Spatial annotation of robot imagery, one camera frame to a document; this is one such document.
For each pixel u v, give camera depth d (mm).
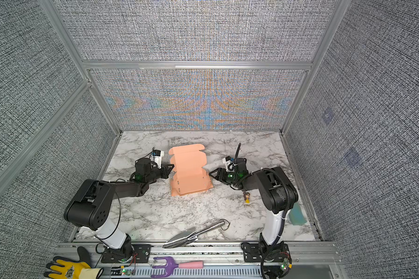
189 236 780
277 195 503
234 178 800
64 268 684
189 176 949
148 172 766
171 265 711
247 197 882
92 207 473
